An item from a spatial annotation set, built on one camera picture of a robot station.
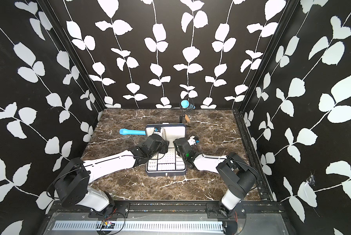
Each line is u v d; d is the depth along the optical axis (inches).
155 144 25.5
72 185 16.9
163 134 34.4
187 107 35.4
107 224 27.9
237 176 18.0
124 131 40.2
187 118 43.5
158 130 29.5
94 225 27.6
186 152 27.0
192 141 32.8
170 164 33.0
